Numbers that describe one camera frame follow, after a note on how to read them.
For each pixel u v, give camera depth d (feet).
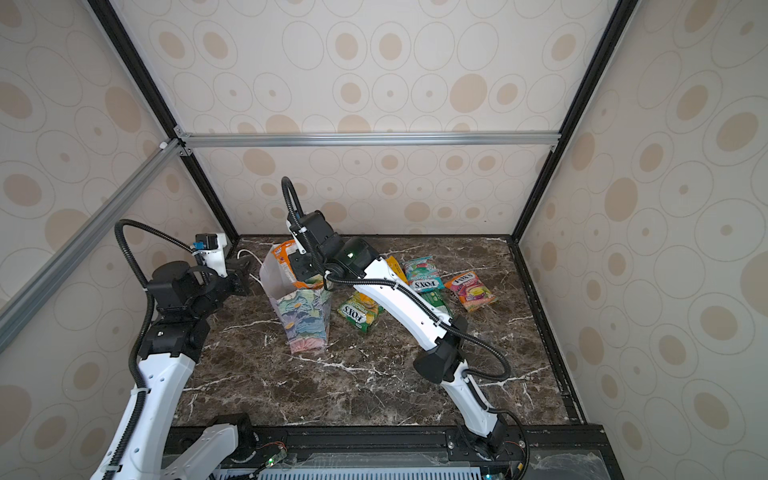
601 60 2.44
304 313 2.60
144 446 1.30
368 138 2.93
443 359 1.56
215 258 1.95
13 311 1.67
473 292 3.26
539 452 2.40
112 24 2.25
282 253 2.46
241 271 2.01
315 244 1.73
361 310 3.12
